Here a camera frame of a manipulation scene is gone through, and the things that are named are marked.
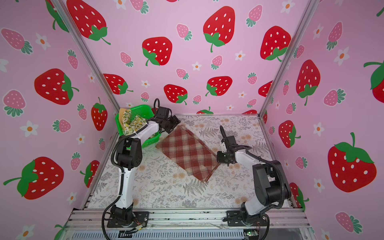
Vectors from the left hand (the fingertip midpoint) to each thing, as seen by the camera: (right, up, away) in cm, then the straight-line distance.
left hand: (180, 122), depth 104 cm
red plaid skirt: (+4, -18, -5) cm, 19 cm away
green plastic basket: (-29, +10, +10) cm, 32 cm away
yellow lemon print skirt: (-33, -3, -4) cm, 34 cm away
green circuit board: (+39, -55, -34) cm, 76 cm away
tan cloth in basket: (-45, +7, +5) cm, 45 cm away
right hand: (+26, -23, -11) cm, 36 cm away
